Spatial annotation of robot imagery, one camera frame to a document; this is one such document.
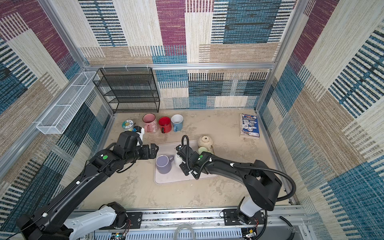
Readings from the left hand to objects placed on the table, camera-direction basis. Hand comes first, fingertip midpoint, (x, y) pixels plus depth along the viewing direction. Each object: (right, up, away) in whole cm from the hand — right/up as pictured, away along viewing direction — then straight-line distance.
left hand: (151, 146), depth 74 cm
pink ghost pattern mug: (-8, +10, +27) cm, 29 cm away
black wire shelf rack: (-26, +36, +37) cm, 57 cm away
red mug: (0, +10, +33) cm, 35 cm away
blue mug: (+10, +13, +30) cm, 35 cm away
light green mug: (+25, -3, +12) cm, 28 cm away
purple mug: (+4, -11, +9) cm, 15 cm away
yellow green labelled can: (-24, +10, +28) cm, 38 cm away
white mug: (+12, -9, +6) cm, 16 cm away
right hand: (+17, -13, +10) cm, 24 cm away
